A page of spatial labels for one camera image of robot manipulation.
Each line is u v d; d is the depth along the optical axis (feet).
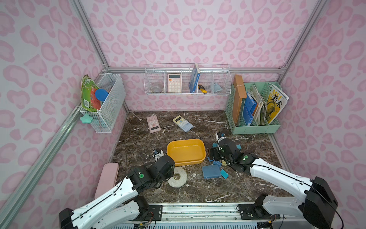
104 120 2.40
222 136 2.31
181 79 2.92
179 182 2.70
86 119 2.06
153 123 3.61
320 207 1.27
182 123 3.62
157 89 3.13
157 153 2.18
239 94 2.70
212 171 2.84
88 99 2.31
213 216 2.37
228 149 1.97
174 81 3.07
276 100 3.22
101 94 2.48
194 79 2.89
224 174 2.76
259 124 3.50
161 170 1.76
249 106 3.19
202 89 3.06
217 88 3.30
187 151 3.14
